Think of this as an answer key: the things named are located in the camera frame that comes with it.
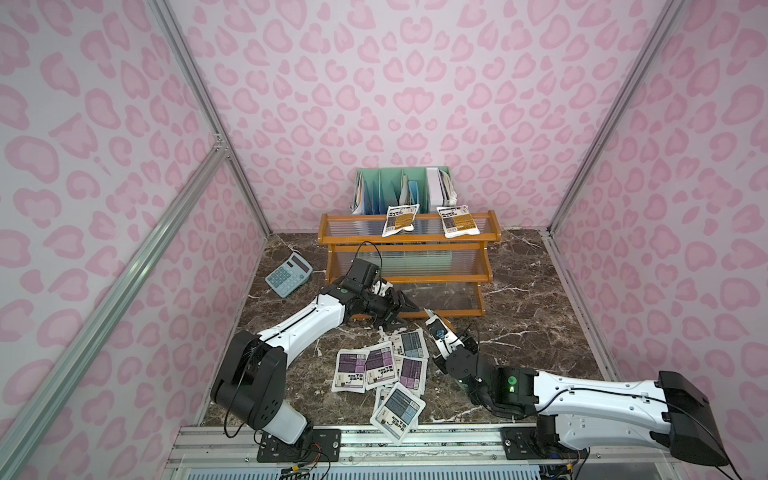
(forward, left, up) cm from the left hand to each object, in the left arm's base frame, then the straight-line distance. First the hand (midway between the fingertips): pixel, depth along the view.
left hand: (416, 311), depth 79 cm
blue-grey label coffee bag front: (-21, +5, -14) cm, 26 cm away
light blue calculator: (+22, +42, -14) cm, 50 cm away
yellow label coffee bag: (+19, -11, +14) cm, 26 cm away
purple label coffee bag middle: (-9, +10, -15) cm, 20 cm away
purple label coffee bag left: (-11, +18, -15) cm, 26 cm away
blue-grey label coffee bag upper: (-3, 0, -15) cm, 15 cm away
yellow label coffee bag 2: (+21, +4, +14) cm, 26 cm away
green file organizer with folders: (+47, +11, +3) cm, 49 cm away
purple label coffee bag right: (-11, +1, -15) cm, 19 cm away
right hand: (-6, -5, +1) cm, 8 cm away
